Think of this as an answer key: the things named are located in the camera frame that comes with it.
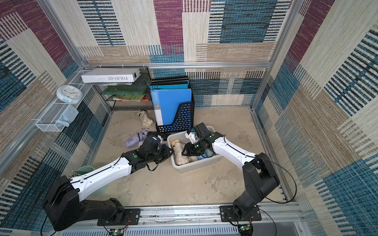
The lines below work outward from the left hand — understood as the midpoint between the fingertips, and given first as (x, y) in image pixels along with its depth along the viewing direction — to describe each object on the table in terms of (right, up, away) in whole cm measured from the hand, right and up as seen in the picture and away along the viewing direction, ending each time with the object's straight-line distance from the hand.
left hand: (175, 150), depth 81 cm
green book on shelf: (-35, +37, +17) cm, 53 cm away
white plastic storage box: (+11, -7, -4) cm, 13 cm away
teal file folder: (+5, +38, +13) cm, 41 cm away
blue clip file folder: (-6, +27, +8) cm, 29 cm away
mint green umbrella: (+19, -3, +8) cm, 21 cm away
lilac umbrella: (-27, +5, +18) cm, 33 cm away
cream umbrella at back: (-23, +16, +24) cm, 37 cm away
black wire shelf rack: (-21, +43, +15) cm, 50 cm away
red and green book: (-34, +32, +18) cm, 50 cm away
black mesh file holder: (+4, +17, +16) cm, 24 cm away
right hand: (+5, -1, +2) cm, 6 cm away
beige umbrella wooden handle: (+3, -4, -1) cm, 5 cm away
